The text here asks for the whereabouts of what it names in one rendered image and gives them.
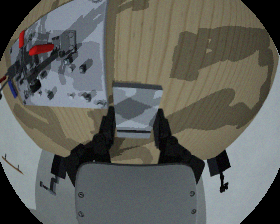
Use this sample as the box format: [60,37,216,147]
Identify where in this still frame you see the blue plate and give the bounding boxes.
[8,80,18,98]

